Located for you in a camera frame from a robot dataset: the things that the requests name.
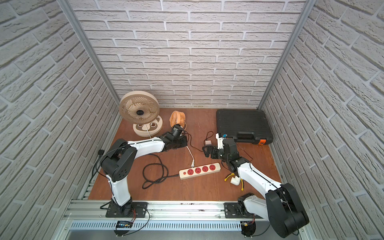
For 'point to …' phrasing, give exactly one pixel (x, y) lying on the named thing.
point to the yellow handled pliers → (234, 175)
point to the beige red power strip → (200, 170)
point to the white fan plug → (192, 165)
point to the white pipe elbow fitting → (235, 180)
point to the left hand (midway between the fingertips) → (184, 137)
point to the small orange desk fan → (177, 117)
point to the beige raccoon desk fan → (142, 108)
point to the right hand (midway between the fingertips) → (210, 148)
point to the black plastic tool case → (249, 125)
